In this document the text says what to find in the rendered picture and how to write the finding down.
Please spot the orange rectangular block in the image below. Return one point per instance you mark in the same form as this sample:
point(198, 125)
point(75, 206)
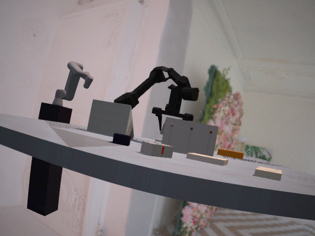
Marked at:
point(230, 153)

